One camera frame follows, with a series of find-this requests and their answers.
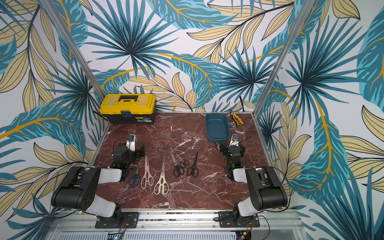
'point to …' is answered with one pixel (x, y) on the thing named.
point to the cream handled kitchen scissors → (162, 185)
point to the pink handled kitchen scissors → (147, 177)
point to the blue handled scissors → (134, 180)
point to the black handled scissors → (178, 170)
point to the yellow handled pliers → (237, 120)
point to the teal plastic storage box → (217, 127)
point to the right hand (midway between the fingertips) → (233, 142)
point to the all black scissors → (193, 169)
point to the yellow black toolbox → (129, 108)
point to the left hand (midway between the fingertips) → (136, 144)
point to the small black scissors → (183, 162)
